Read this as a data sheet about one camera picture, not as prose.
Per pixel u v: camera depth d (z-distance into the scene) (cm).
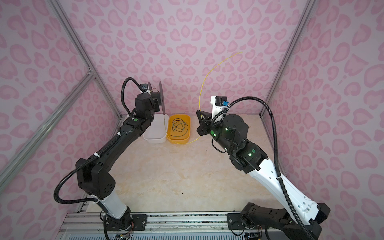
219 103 47
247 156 42
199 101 111
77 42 80
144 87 66
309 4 68
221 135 49
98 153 47
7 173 50
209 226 72
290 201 36
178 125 113
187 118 114
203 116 53
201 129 50
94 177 44
